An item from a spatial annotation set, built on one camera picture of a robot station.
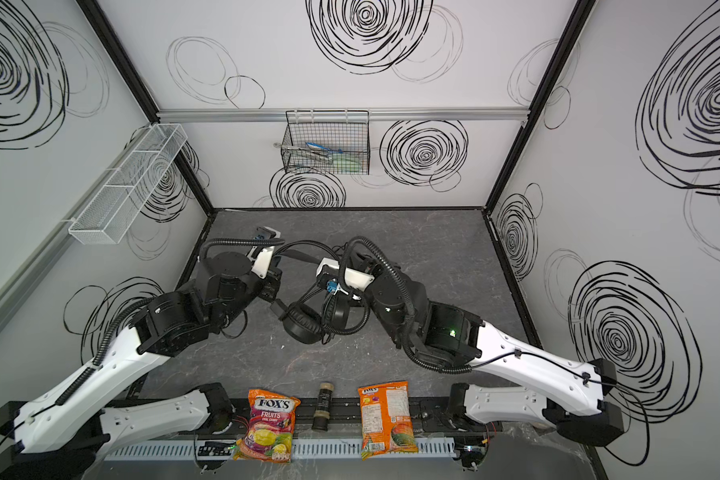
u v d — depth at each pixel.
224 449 0.70
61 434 0.39
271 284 0.55
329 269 0.47
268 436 0.68
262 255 0.51
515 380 0.42
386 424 0.71
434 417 0.74
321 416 0.72
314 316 0.58
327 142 0.89
